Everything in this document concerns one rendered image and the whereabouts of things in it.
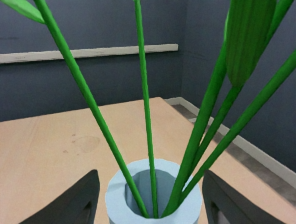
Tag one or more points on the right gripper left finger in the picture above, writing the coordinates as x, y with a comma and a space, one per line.
76, 205

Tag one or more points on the light blue vase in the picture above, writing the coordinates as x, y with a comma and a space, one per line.
123, 209

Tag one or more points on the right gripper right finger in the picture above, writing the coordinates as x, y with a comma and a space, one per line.
226, 205

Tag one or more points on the orange tulip with green stem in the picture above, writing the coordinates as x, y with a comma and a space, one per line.
251, 25

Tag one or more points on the pink flower with green stem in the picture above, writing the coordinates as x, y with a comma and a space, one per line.
43, 16

